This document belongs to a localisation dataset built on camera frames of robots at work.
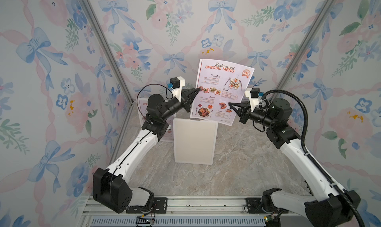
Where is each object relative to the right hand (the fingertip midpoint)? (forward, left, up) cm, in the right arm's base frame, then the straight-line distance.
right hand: (232, 102), depth 66 cm
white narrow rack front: (-5, +24, -20) cm, 32 cm away
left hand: (+1, +15, +7) cm, 16 cm away
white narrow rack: (-7, +17, -22) cm, 29 cm away
